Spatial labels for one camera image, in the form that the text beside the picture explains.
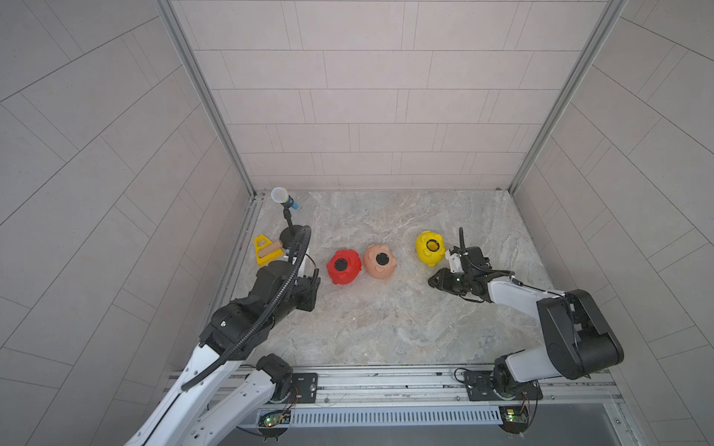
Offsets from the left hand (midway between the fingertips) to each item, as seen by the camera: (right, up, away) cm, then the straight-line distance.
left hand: (320, 277), depth 69 cm
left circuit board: (-10, -31, -6) cm, 34 cm away
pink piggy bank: (+14, -2, +15) cm, 21 cm away
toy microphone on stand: (-17, +9, +30) cm, 35 cm away
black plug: (+4, 0, +16) cm, 16 cm away
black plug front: (+16, +2, +18) cm, 24 cm away
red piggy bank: (+8, 0, +16) cm, 17 cm away
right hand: (+33, -6, +22) cm, 40 cm away
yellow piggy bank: (+32, +5, +21) cm, 39 cm away
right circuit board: (+49, -35, -1) cm, 60 cm away
